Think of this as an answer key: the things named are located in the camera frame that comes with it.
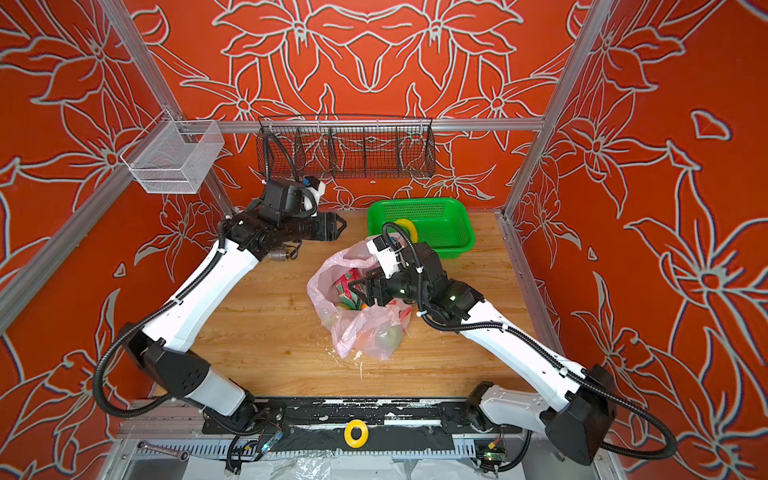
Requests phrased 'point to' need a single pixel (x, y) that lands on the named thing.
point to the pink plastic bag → (375, 333)
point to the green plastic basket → (443, 223)
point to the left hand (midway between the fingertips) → (335, 220)
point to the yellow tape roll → (356, 443)
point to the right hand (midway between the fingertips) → (357, 275)
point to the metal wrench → (182, 455)
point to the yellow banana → (412, 228)
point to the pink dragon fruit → (349, 299)
